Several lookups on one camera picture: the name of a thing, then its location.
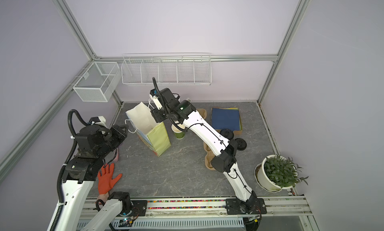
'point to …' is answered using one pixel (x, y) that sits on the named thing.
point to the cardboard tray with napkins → (226, 118)
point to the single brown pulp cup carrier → (209, 156)
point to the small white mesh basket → (96, 84)
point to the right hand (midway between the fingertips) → (157, 112)
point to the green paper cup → (179, 133)
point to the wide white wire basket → (167, 70)
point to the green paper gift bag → (154, 134)
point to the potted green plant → (276, 172)
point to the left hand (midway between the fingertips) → (129, 127)
